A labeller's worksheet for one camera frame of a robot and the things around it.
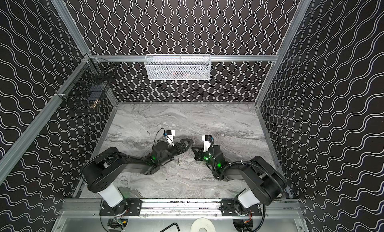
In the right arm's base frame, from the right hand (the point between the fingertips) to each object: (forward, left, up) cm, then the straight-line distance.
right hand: (193, 148), depth 87 cm
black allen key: (-36, +8, -7) cm, 37 cm away
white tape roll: (-35, -5, -8) cm, 36 cm away
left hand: (-1, -1, +7) cm, 7 cm away
